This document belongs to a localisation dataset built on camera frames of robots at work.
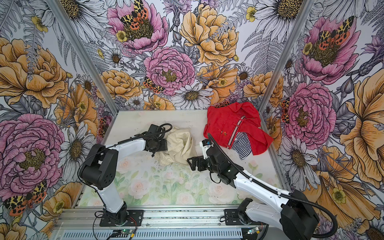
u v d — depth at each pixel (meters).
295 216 0.40
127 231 0.71
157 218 0.76
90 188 0.84
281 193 0.44
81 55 0.88
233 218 0.73
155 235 0.70
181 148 0.91
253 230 0.71
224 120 1.06
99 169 0.49
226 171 0.61
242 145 1.01
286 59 0.91
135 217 0.75
